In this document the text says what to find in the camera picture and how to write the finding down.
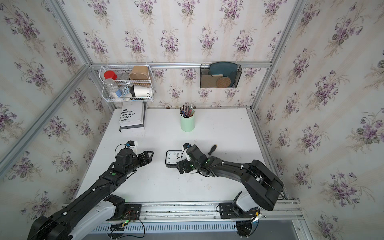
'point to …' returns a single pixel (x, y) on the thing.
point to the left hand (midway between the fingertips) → (152, 155)
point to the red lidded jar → (110, 74)
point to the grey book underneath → (137, 126)
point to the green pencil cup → (187, 124)
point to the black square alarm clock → (172, 157)
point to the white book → (132, 113)
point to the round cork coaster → (223, 82)
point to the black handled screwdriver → (214, 148)
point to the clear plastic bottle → (111, 87)
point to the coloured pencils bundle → (186, 111)
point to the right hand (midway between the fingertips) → (184, 163)
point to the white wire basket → (122, 82)
